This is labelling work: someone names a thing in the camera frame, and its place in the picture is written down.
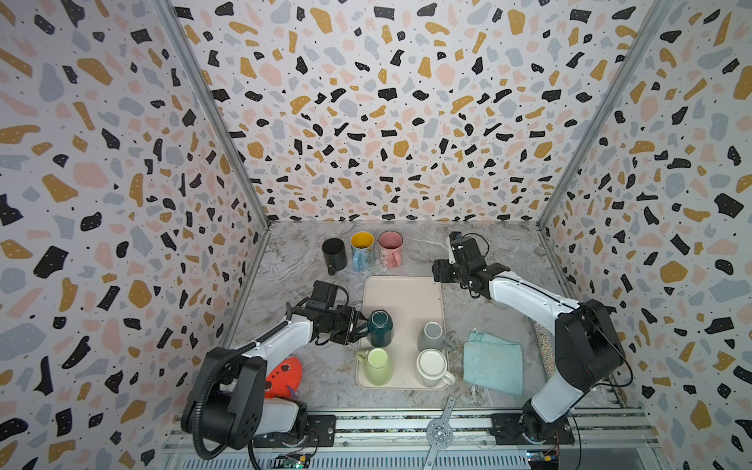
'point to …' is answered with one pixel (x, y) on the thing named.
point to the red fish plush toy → (285, 379)
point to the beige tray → (411, 302)
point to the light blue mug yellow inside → (362, 251)
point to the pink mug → (391, 244)
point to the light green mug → (378, 366)
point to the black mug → (335, 255)
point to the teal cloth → (493, 362)
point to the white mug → (431, 365)
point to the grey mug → (431, 337)
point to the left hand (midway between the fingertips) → (370, 317)
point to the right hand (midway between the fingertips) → (438, 260)
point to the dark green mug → (380, 328)
